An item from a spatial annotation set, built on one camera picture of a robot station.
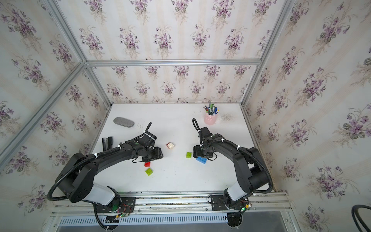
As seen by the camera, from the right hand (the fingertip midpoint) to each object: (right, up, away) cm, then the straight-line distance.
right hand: (200, 155), depth 89 cm
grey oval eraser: (-55, +21, +15) cm, 61 cm away
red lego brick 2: (-33, -5, -3) cm, 33 cm away
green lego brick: (-8, 0, +1) cm, 8 cm away
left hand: (-24, -1, -2) cm, 25 cm away
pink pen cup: (+8, +22, +11) cm, 26 cm away
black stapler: (-62, +7, +6) cm, 63 cm away
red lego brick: (-22, +6, +5) cm, 23 cm away
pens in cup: (+9, +29, +14) cm, 34 cm away
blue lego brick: (+1, -3, -1) cm, 3 cm away
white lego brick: (-19, +6, +3) cm, 20 cm away
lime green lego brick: (-31, -8, -6) cm, 32 cm away
